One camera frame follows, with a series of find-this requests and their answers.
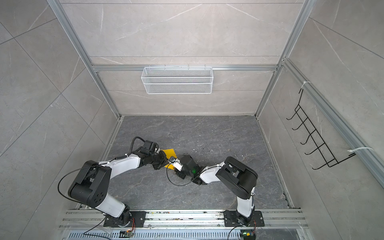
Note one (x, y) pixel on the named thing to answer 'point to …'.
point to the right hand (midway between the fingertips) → (176, 163)
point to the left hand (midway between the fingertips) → (171, 157)
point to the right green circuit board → (248, 234)
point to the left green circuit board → (126, 234)
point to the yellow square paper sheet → (169, 153)
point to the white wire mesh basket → (177, 80)
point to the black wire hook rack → (330, 161)
